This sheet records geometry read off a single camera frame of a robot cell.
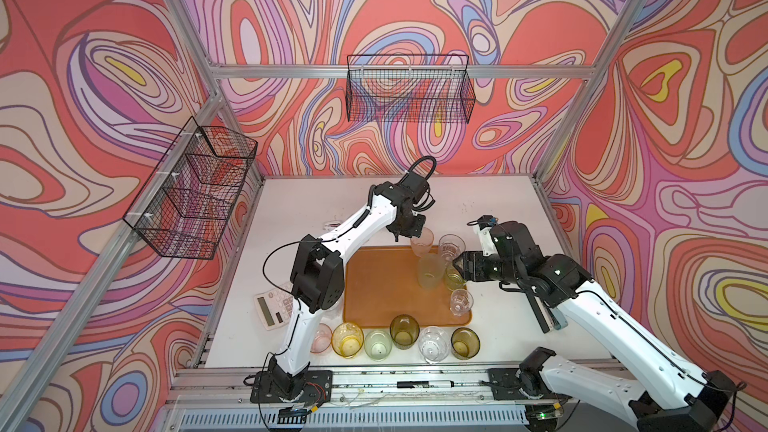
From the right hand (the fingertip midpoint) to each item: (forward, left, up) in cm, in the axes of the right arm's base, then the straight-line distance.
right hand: (467, 269), depth 74 cm
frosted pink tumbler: (+14, +10, -10) cm, 20 cm away
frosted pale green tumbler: (+6, +7, -11) cm, 15 cm away
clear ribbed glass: (+15, 0, -14) cm, 20 cm away
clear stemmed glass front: (-12, +8, -19) cm, 24 cm away
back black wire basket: (+61, +17, +16) cm, 65 cm away
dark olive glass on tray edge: (-9, +16, -18) cm, 26 cm away
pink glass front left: (-11, +39, -17) cm, 44 cm away
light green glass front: (-12, +23, -18) cm, 32 cm away
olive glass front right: (-13, 0, -19) cm, 23 cm away
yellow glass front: (-11, +32, -17) cm, 38 cm away
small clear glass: (-2, -1, -16) cm, 16 cm away
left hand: (+16, +10, -6) cm, 20 cm away
